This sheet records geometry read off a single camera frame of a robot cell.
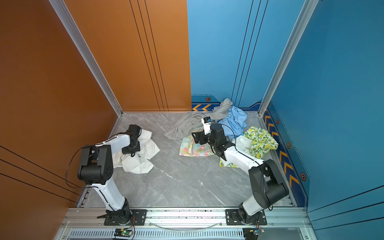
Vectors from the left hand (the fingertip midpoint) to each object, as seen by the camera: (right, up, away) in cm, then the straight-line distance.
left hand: (131, 148), depth 97 cm
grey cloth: (+33, +16, +13) cm, 39 cm away
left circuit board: (+8, -36, -26) cm, 45 cm away
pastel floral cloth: (+38, +1, -1) cm, 38 cm away
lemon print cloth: (+88, +3, +5) cm, 88 cm away
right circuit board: (+69, -36, -27) cm, 82 cm away
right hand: (+43, +11, -9) cm, 46 cm away
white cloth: (+9, -7, -9) cm, 15 cm away
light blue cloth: (+70, +17, +9) cm, 72 cm away
